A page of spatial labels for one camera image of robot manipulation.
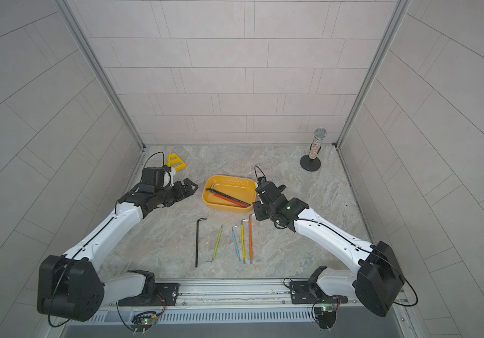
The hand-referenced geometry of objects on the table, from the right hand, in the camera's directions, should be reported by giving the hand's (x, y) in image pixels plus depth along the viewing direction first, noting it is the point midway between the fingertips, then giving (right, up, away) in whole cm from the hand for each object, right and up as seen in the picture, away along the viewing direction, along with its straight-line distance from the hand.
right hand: (258, 206), depth 81 cm
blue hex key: (-11, -11, +5) cm, 17 cm away
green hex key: (-16, -15, +1) cm, 23 cm away
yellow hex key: (-6, -14, +2) cm, 15 cm away
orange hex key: (-3, -14, +3) cm, 14 cm away
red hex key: (-14, 0, +14) cm, 19 cm away
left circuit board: (-37, -33, -16) cm, 52 cm away
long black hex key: (-13, +1, +15) cm, 21 cm away
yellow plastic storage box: (-8, +5, +18) cm, 20 cm away
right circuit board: (+21, -33, -14) cm, 41 cm away
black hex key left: (-25, -7, +8) cm, 28 cm away
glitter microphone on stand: (+28, +17, +27) cm, 42 cm away
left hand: (-26, +7, +2) cm, 27 cm away
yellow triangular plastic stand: (-44, +18, +28) cm, 55 cm away
